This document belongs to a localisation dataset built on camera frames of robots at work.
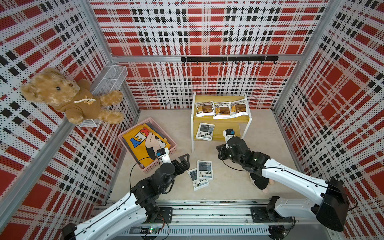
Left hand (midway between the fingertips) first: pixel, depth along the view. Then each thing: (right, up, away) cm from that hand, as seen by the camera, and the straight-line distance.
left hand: (186, 158), depth 76 cm
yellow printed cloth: (-28, +6, +18) cm, 34 cm away
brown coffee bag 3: (+26, +25, -3) cm, 37 cm away
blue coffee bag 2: (+10, -10, +13) cm, 19 cm away
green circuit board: (-15, -33, -6) cm, 37 cm away
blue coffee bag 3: (+10, +13, +11) cm, 20 cm away
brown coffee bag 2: (+18, +24, -3) cm, 31 cm away
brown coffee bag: (+9, +25, -2) cm, 27 cm away
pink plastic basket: (-24, +16, +28) cm, 40 cm away
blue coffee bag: (+5, -16, +8) cm, 19 cm away
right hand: (+17, +5, +2) cm, 18 cm away
